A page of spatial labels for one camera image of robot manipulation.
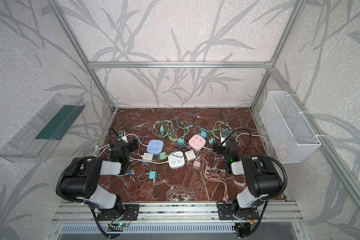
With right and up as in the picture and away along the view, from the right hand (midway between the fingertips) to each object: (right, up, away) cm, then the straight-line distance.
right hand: (222, 134), depth 95 cm
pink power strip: (-17, -5, +2) cm, 18 cm away
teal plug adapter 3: (-42, -22, -12) cm, 49 cm away
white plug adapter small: (-47, -13, -4) cm, 49 cm away
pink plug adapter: (-17, -18, -6) cm, 25 cm away
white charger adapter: (-21, -12, -4) cm, 24 cm away
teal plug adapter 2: (-7, -5, +3) cm, 9 cm away
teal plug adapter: (-11, 0, +7) cm, 13 cm away
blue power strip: (-44, -8, 0) cm, 44 cm away
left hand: (-60, +1, -2) cm, 60 cm away
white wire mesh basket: (+21, +5, -32) cm, 38 cm away
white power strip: (-30, -15, -6) cm, 34 cm away
